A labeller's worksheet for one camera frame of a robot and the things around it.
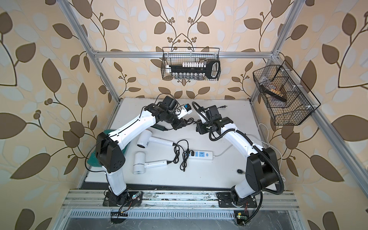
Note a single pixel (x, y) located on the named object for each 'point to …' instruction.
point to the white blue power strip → (201, 155)
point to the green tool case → (92, 159)
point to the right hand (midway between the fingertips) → (200, 126)
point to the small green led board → (136, 195)
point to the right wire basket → (288, 99)
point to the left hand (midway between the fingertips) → (183, 121)
